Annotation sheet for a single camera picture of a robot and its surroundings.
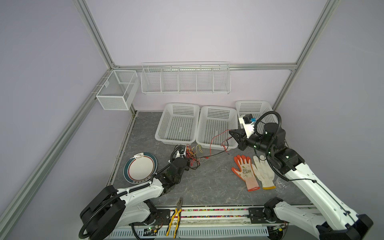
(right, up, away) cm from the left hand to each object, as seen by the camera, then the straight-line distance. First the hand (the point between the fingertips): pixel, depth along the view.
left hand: (185, 154), depth 84 cm
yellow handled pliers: (-3, -27, -9) cm, 29 cm away
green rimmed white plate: (-28, -9, +4) cm, 30 cm away
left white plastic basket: (-7, +17, +27) cm, 33 cm away
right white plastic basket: (+56, +26, +35) cm, 71 cm away
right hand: (+23, +14, -17) cm, 31 cm away
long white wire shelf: (-1, +48, +15) cm, 51 cm away
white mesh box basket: (-47, +40, +17) cm, 64 cm away
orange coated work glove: (+36, -11, +3) cm, 38 cm away
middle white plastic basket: (+20, +17, +27) cm, 38 cm away
